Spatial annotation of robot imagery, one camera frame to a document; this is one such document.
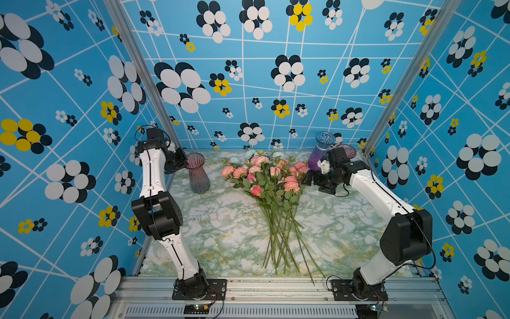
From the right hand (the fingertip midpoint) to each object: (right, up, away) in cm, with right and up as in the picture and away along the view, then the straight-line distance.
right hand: (312, 184), depth 87 cm
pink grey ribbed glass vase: (-52, +1, +6) cm, 53 cm away
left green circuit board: (-47, -45, -14) cm, 66 cm away
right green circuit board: (+16, -46, -14) cm, 51 cm away
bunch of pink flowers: (-16, +1, +12) cm, 20 cm away
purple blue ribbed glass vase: (+9, +21, +13) cm, 27 cm away
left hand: (-56, +11, +2) cm, 57 cm away
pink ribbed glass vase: (+20, +15, +7) cm, 26 cm away
